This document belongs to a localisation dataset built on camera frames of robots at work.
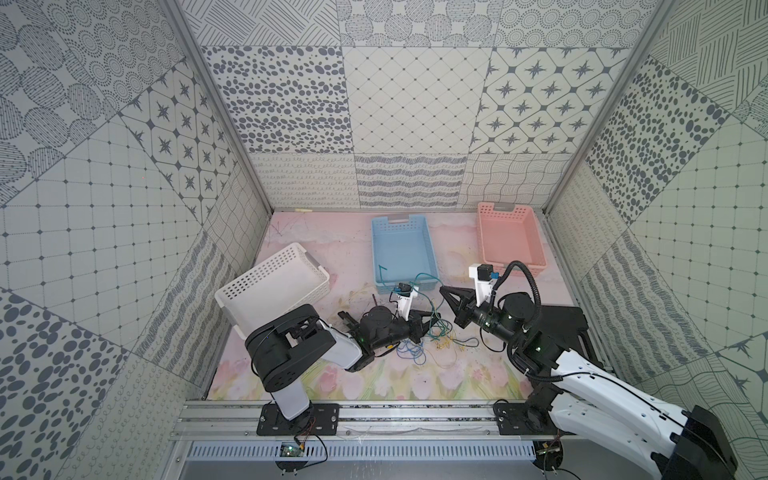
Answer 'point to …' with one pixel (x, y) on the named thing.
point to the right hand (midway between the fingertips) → (441, 292)
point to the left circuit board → (291, 450)
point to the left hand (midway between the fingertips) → (449, 327)
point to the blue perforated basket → (403, 253)
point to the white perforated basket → (288, 279)
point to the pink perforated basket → (509, 235)
